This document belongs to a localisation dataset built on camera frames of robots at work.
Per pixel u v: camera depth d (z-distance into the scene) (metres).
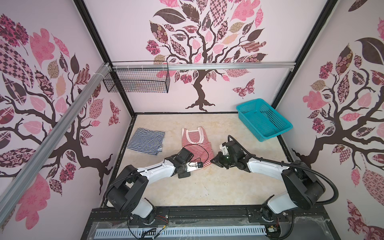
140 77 0.95
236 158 0.68
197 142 1.01
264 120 1.15
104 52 0.83
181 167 0.81
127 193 0.43
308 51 0.85
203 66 0.94
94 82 0.76
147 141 1.00
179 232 0.70
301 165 0.47
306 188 0.44
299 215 0.74
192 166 0.78
